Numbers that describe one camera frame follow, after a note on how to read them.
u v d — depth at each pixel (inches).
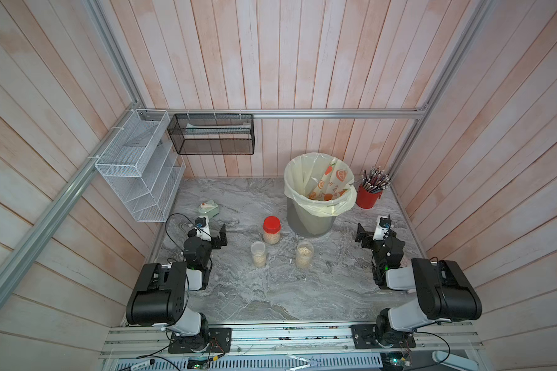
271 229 34.6
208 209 39.5
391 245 26.1
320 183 38.2
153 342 29.3
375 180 38.6
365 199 40.9
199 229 30.0
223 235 33.0
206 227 31.2
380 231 30.9
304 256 33.7
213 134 34.7
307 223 36.9
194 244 27.6
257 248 33.3
